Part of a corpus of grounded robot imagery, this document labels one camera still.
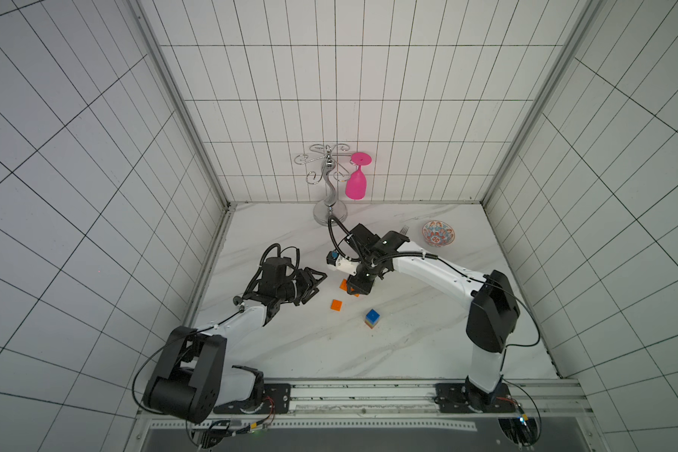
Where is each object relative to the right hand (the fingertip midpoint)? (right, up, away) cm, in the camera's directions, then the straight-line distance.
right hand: (352, 277), depth 85 cm
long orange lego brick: (-3, -2, -5) cm, 6 cm away
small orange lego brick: (-5, -10, +5) cm, 12 cm away
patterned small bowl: (+35, +13, +22) cm, 43 cm away
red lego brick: (+5, -15, 0) cm, 16 cm away
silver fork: (+22, +14, +25) cm, 37 cm away
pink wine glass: (+3, +32, +18) cm, 37 cm away
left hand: (-9, -2, +1) cm, 10 cm away
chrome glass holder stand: (-8, +24, +28) cm, 38 cm away
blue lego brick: (+6, -12, -2) cm, 13 cm away
